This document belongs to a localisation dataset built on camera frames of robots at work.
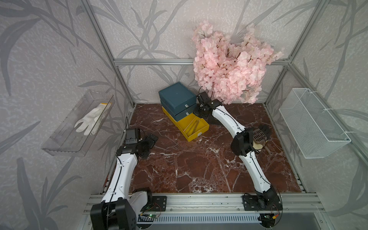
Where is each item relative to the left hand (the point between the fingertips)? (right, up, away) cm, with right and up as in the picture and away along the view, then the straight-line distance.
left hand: (155, 141), depth 82 cm
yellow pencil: (+26, +11, +26) cm, 38 cm away
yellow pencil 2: (+24, +7, +23) cm, 34 cm away
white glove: (-26, +12, -15) cm, 32 cm away
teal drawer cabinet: (+12, +25, +10) cm, 29 cm away
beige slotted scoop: (+67, -1, +14) cm, 68 cm away
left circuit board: (+2, -35, -12) cm, 37 cm away
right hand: (+22, +17, +17) cm, 32 cm away
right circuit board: (+60, -39, -9) cm, 72 cm away
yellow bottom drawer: (+21, +7, +23) cm, 32 cm away
